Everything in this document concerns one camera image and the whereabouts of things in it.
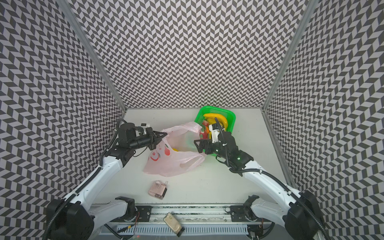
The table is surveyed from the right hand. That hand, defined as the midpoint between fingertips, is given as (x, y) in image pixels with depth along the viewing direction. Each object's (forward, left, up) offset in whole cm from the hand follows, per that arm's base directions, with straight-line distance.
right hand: (201, 145), depth 77 cm
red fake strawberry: (+27, -3, -15) cm, 31 cm away
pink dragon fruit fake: (+13, -2, -9) cm, 16 cm away
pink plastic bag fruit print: (-6, +11, +4) cm, 13 cm away
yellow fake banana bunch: (+31, -8, -15) cm, 35 cm away
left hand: (+3, +17, +6) cm, 18 cm away
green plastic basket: (+32, -20, -10) cm, 39 cm away
